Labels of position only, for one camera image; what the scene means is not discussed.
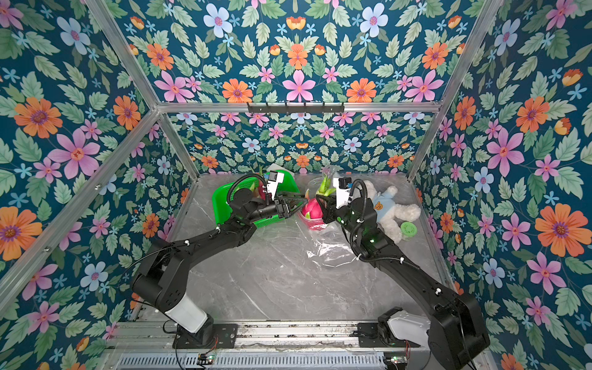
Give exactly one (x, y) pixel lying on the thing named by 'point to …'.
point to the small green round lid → (408, 229)
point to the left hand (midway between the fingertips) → (305, 200)
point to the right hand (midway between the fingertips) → (324, 191)
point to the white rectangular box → (276, 167)
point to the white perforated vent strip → (253, 361)
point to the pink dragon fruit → (312, 208)
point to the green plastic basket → (222, 194)
